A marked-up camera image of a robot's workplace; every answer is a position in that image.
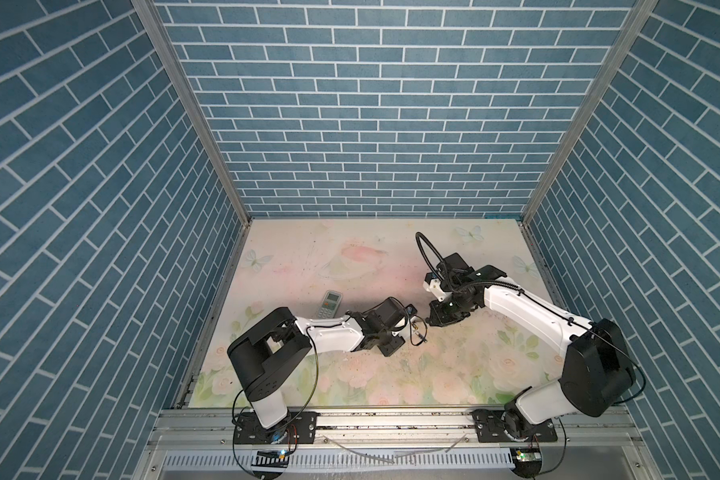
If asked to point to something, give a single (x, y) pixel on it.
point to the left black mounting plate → (301, 430)
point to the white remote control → (330, 304)
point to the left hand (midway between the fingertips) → (395, 337)
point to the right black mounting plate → (488, 428)
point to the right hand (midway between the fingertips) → (430, 318)
